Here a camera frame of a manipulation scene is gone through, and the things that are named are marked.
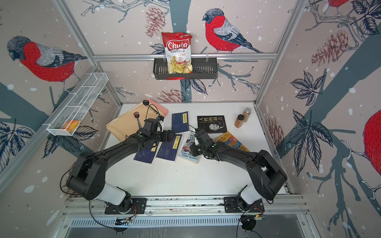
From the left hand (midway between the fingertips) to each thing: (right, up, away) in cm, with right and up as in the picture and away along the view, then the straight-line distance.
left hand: (172, 131), depth 89 cm
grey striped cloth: (+11, -7, +2) cm, 13 cm away
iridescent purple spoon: (-32, +10, +24) cm, 41 cm away
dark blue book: (-17, -15, +2) cm, 23 cm away
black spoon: (-27, +20, +32) cm, 46 cm away
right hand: (+12, -10, -1) cm, 15 cm away
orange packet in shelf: (-43, +5, -23) cm, 49 cm away
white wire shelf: (-50, +7, -18) cm, 54 cm away
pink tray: (-17, +18, +32) cm, 40 cm away
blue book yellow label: (+3, +5, +18) cm, 19 cm away
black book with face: (+27, +3, +17) cm, 32 cm away
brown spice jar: (+45, +6, +11) cm, 46 cm away
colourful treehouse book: (+8, -14, +1) cm, 16 cm away
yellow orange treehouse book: (+38, -7, +6) cm, 39 cm away
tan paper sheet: (-37, +3, +19) cm, 42 cm away
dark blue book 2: (-3, -13, +3) cm, 14 cm away
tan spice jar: (+51, +12, +14) cm, 54 cm away
